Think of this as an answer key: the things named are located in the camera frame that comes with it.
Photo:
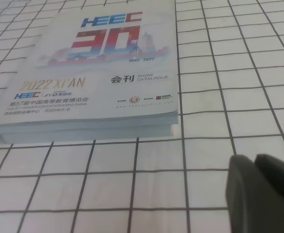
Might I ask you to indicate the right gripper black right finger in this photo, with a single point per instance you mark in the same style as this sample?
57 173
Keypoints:
273 170

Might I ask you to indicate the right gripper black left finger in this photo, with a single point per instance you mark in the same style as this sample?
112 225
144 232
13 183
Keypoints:
253 205

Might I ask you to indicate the checkered white tablecloth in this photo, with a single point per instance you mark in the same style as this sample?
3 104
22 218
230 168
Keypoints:
231 95

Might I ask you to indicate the white HEEC catalogue book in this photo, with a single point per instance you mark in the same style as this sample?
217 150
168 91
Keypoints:
97 73

